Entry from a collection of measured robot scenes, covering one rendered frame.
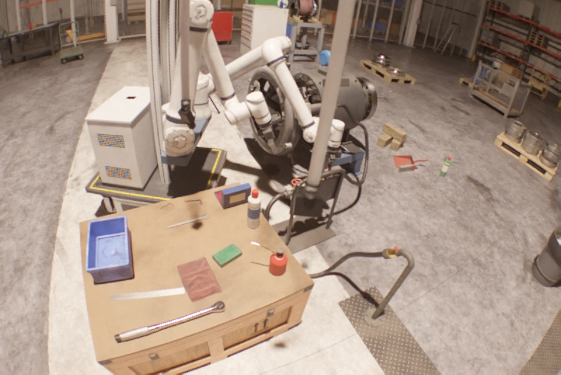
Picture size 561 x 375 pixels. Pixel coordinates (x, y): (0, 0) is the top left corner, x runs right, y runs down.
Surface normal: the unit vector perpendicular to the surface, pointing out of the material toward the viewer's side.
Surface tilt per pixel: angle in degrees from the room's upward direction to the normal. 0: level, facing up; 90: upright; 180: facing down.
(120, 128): 90
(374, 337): 0
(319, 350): 0
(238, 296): 0
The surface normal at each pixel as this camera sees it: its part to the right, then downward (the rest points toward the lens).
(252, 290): 0.11, -0.82
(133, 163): -0.03, 0.56
